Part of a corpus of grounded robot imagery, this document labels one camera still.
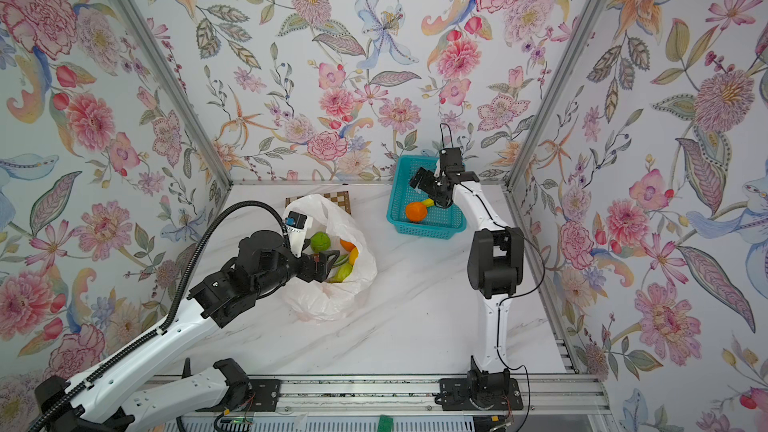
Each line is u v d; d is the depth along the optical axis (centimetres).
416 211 104
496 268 57
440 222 110
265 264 54
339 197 113
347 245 96
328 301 76
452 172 78
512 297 59
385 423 70
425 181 90
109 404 41
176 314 46
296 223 61
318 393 76
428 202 110
